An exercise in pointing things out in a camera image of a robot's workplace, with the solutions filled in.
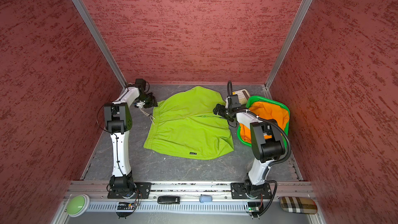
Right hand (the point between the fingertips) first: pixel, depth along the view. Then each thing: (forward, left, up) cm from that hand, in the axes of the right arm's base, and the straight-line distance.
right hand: (217, 114), depth 97 cm
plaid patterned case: (-49, -33, -3) cm, 59 cm away
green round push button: (-45, +69, -4) cm, 82 cm away
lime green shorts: (-5, +21, -3) cm, 21 cm away
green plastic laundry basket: (+11, -31, +2) cm, 33 cm away
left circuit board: (-46, +47, -7) cm, 66 cm away
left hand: (+13, +40, -3) cm, 42 cm away
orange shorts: (-1, -30, +4) cm, 31 cm away
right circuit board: (-48, -13, -7) cm, 50 cm away
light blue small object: (-45, +10, -1) cm, 46 cm away
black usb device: (-45, +27, -3) cm, 52 cm away
